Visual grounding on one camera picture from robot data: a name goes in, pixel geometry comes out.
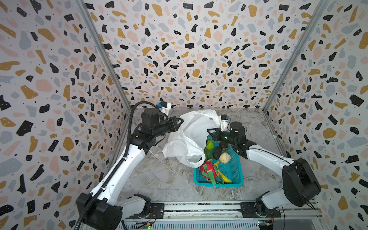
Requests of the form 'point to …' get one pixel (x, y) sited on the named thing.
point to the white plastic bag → (187, 144)
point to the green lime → (210, 144)
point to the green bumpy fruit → (209, 154)
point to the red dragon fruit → (210, 172)
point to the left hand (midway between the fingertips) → (184, 118)
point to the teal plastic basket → (232, 171)
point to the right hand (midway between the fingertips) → (205, 128)
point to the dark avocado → (217, 152)
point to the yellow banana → (225, 179)
